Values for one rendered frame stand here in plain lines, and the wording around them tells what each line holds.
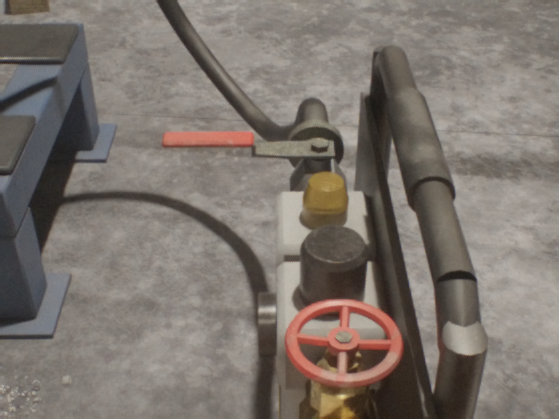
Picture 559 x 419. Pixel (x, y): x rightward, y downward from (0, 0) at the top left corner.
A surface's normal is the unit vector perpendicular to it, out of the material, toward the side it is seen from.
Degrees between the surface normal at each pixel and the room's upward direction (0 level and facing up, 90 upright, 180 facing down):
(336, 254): 0
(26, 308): 90
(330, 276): 90
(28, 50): 0
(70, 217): 0
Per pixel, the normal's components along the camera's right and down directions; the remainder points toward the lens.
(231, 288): 0.00, -0.81
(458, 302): -0.26, -0.37
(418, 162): -0.43, -0.72
